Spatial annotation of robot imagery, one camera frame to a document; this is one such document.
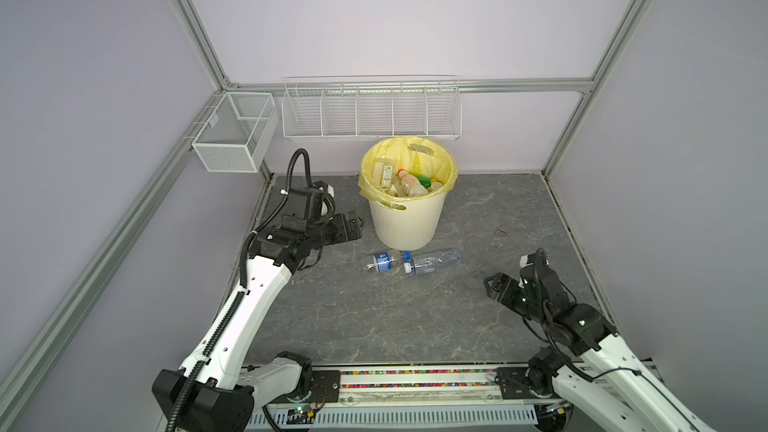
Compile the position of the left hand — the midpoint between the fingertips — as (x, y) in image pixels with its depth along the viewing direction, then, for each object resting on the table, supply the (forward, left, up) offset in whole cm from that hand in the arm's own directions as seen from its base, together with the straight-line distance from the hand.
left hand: (350, 228), depth 74 cm
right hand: (-12, -37, -13) cm, 41 cm away
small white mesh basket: (+44, +41, -3) cm, 60 cm away
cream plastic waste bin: (+6, -18, -11) cm, 22 cm away
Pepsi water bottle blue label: (+1, -8, -21) cm, 23 cm away
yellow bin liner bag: (+28, -21, -3) cm, 35 cm away
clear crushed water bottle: (+2, -22, -25) cm, 33 cm away
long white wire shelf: (+45, -6, +4) cm, 46 cm away
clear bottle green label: (+21, -9, -2) cm, 23 cm away
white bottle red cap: (+16, -17, -3) cm, 24 cm away
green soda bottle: (+22, -22, -8) cm, 32 cm away
